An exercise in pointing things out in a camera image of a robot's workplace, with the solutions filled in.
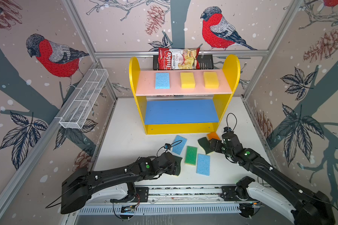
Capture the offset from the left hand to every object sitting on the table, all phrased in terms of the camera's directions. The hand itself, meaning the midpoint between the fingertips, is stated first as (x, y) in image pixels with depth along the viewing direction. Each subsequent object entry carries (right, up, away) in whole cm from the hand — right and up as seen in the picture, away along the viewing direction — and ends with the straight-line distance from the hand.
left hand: (174, 166), depth 77 cm
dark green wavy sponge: (+2, +1, +8) cm, 9 cm away
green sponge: (+11, +3, +9) cm, 14 cm away
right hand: (+23, +10, +6) cm, 26 cm away
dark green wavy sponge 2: (+21, +9, +13) cm, 26 cm away
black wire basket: (+23, +65, +18) cm, 71 cm away
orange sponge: (+28, +13, +21) cm, 37 cm away
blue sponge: (+3, +6, +13) cm, 15 cm away
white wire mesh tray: (-51, +32, -4) cm, 60 cm away
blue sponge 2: (+18, -2, +7) cm, 19 cm away
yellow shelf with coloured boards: (+8, +39, +41) cm, 57 cm away
